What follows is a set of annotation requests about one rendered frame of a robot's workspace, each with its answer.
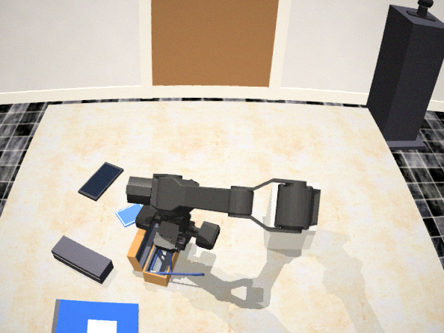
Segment blue glasses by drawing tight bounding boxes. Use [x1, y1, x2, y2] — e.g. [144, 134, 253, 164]
[150, 249, 205, 276]

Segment blue notebook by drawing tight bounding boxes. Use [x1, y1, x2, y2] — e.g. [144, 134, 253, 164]
[52, 299, 138, 333]

